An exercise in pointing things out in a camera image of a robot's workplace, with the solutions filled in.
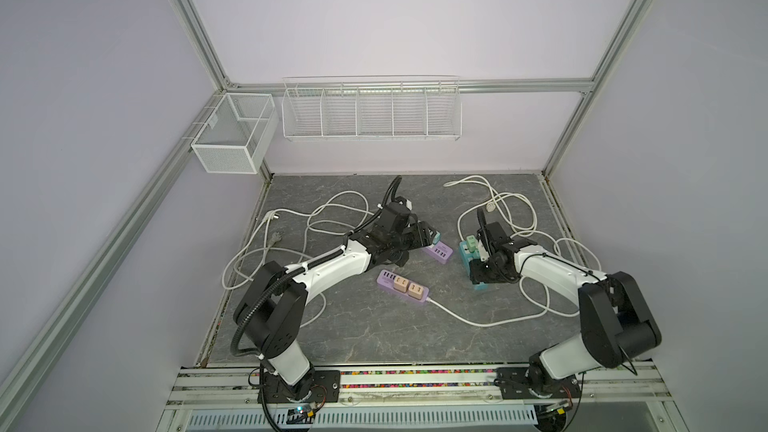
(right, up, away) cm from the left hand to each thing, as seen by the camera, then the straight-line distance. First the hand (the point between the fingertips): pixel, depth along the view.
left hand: (430, 237), depth 84 cm
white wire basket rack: (-17, +41, +12) cm, 46 cm away
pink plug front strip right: (-4, -15, -1) cm, 16 cm away
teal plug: (+3, -1, +11) cm, 11 cm away
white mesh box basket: (-65, +34, +18) cm, 75 cm away
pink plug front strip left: (-9, -13, +1) cm, 16 cm away
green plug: (+14, -3, +7) cm, 16 cm away
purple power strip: (+5, -6, +12) cm, 15 cm away
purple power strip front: (-13, -13, +5) cm, 19 cm away
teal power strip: (+13, -7, +10) cm, 18 cm away
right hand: (+17, -13, +7) cm, 22 cm away
